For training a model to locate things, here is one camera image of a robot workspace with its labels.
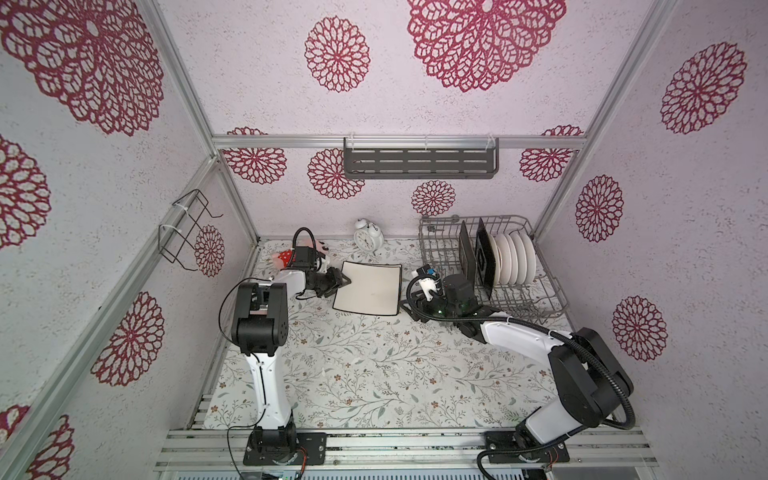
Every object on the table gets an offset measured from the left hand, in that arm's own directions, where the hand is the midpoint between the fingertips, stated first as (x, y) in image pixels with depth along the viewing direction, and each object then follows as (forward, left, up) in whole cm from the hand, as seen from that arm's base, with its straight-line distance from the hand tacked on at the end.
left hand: (345, 287), depth 103 cm
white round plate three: (+2, -57, +13) cm, 58 cm away
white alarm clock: (+18, -8, +6) cm, 21 cm away
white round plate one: (+1, -49, +12) cm, 51 cm away
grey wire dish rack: (-5, -66, -1) cm, 67 cm away
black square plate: (-1, -44, +15) cm, 47 cm away
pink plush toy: (+8, +21, +6) cm, 23 cm away
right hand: (-12, -20, +12) cm, 26 cm away
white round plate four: (+1, -60, +12) cm, 61 cm away
